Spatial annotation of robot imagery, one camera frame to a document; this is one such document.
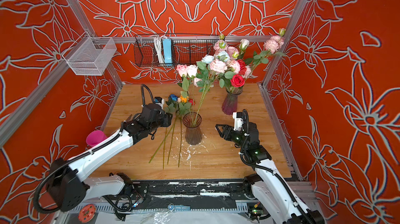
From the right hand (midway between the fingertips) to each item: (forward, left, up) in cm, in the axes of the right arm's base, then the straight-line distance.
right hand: (216, 126), depth 77 cm
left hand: (+7, +25, +1) cm, 26 cm away
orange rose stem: (+28, +20, -11) cm, 36 cm away
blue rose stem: (+28, +28, -11) cm, 42 cm away
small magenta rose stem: (+26, +14, -12) cm, 32 cm away
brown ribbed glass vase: (+4, +12, 0) cm, 13 cm away
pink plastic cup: (-4, +60, 0) cm, 60 cm away
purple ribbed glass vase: (+23, -11, -13) cm, 29 cm away
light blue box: (+41, +27, +17) cm, 52 cm away
